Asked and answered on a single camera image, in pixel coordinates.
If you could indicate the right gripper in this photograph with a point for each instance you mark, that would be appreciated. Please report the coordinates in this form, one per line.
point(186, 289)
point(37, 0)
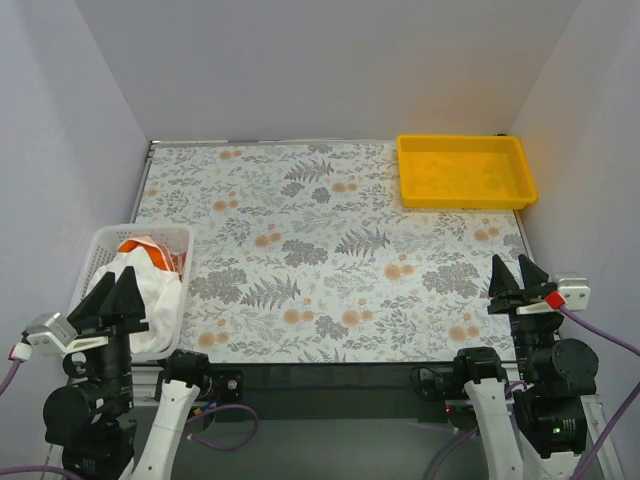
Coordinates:
point(520, 304)

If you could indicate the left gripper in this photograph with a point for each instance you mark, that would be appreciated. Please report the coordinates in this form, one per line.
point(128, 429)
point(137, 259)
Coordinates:
point(113, 326)

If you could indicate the white towel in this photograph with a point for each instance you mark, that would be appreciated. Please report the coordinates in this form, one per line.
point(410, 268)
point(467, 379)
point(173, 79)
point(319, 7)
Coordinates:
point(160, 290)

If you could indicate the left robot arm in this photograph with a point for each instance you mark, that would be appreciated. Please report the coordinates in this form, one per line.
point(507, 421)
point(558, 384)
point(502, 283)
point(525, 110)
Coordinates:
point(85, 418)

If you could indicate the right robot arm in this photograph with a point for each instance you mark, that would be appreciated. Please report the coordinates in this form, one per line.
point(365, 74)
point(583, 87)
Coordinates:
point(540, 430)

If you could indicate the white plastic basket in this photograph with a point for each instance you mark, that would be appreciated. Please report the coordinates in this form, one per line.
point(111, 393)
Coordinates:
point(103, 247)

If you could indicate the orange patterned towel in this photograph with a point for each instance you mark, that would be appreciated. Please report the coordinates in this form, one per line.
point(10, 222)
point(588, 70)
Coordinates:
point(160, 255)

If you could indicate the yellow plastic tray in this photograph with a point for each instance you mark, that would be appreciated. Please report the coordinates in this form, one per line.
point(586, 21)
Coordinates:
point(464, 172)

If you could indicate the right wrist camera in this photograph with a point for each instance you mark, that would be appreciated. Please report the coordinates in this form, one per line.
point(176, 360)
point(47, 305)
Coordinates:
point(574, 288)

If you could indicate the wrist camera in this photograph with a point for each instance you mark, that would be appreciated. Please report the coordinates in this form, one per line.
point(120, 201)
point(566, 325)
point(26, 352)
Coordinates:
point(574, 288)
point(49, 334)

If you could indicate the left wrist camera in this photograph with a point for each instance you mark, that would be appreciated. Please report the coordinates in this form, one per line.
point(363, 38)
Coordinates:
point(49, 334)

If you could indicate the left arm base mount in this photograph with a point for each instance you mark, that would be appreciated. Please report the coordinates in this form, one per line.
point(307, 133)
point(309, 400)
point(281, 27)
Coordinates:
point(216, 388)

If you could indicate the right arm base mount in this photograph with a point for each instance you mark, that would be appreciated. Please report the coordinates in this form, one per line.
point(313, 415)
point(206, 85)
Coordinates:
point(441, 385)

